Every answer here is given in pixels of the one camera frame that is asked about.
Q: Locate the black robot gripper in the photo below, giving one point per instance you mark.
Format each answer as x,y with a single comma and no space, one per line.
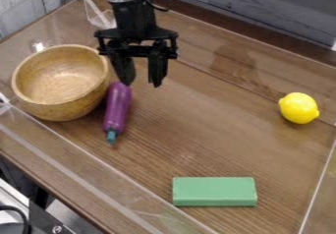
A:
138,37

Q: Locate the purple toy eggplant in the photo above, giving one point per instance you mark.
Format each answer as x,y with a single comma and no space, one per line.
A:
117,110

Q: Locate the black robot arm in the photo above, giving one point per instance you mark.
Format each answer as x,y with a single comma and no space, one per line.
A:
138,37

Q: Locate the brown wooden bowl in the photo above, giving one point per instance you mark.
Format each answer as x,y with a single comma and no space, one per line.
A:
62,82

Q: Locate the yellow toy lemon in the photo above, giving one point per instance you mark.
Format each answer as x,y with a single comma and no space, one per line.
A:
299,108

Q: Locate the green rectangular block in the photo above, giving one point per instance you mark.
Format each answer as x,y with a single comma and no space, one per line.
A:
214,191

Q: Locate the black metal stand below table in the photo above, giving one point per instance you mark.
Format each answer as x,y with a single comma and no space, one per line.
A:
23,214

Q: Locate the clear acrylic corner bracket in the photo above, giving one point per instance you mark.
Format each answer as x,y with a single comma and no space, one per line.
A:
102,19

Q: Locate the clear acrylic front wall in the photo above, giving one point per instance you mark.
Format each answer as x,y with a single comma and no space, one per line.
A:
85,182

